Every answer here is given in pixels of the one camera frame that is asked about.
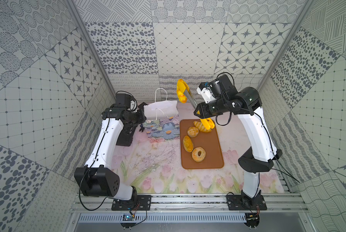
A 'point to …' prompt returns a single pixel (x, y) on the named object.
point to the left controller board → (127, 217)
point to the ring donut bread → (194, 154)
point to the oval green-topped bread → (187, 143)
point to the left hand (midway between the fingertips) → (149, 117)
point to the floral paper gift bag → (161, 118)
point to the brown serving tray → (209, 141)
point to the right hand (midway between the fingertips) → (198, 114)
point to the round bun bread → (193, 131)
